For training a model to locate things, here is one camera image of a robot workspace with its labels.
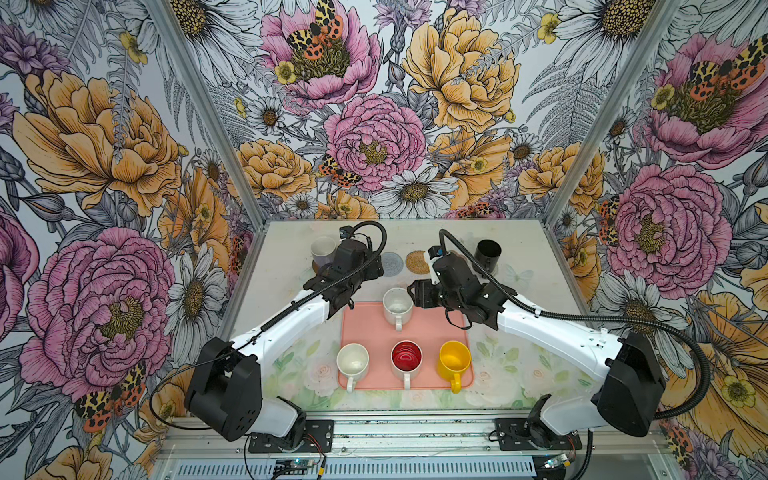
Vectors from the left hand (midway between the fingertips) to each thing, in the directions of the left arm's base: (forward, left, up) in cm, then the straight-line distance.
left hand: (368, 265), depth 86 cm
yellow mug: (-21, -23, -16) cm, 35 cm away
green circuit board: (-44, +17, -19) cm, 51 cm away
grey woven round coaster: (+15, -7, -18) cm, 24 cm away
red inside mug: (-20, -11, -16) cm, 28 cm away
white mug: (-22, +4, -14) cm, 26 cm away
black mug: (+10, -38, -8) cm, 40 cm away
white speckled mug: (-4, -9, -17) cm, 20 cm away
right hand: (-10, -14, -1) cm, 17 cm away
